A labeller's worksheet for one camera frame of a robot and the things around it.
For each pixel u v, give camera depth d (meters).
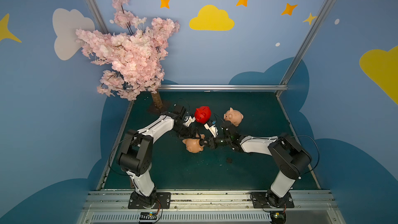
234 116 0.97
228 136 0.73
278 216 0.73
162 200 0.75
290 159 0.48
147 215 0.73
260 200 0.74
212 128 0.82
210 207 0.74
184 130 0.79
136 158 0.47
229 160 0.88
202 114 0.97
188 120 0.82
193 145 0.85
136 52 0.66
